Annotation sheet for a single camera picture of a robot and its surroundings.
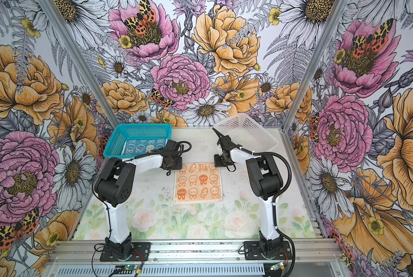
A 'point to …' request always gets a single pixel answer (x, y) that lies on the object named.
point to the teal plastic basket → (121, 133)
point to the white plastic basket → (249, 133)
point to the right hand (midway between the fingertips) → (218, 167)
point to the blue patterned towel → (138, 146)
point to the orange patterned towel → (198, 183)
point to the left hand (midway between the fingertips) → (176, 168)
